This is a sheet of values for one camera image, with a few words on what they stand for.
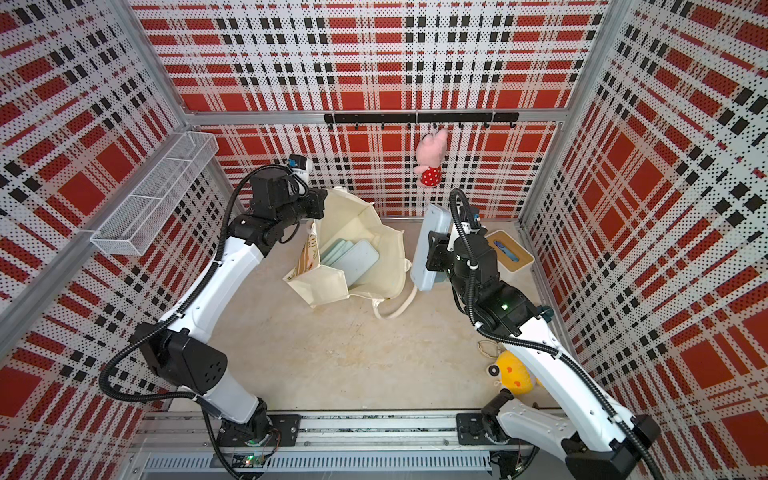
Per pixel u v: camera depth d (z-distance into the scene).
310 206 0.68
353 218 1.08
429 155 0.93
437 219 0.63
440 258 0.58
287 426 0.74
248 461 0.69
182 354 0.42
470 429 0.71
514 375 0.77
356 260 0.99
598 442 0.37
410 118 0.89
